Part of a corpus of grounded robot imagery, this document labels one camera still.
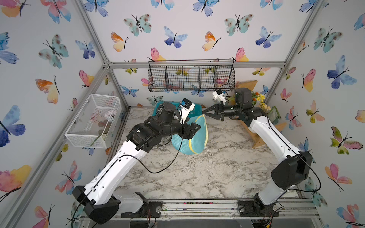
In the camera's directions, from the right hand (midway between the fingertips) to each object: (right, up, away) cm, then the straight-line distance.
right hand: (204, 112), depth 68 cm
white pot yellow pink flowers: (+39, +4, +20) cm, 44 cm away
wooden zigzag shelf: (+35, +21, +30) cm, 51 cm away
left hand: (-5, -5, -5) cm, 9 cm away
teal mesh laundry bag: (-4, -14, -4) cm, 15 cm away
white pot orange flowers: (+36, +13, +26) cm, 46 cm away
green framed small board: (+58, 0, +42) cm, 72 cm away
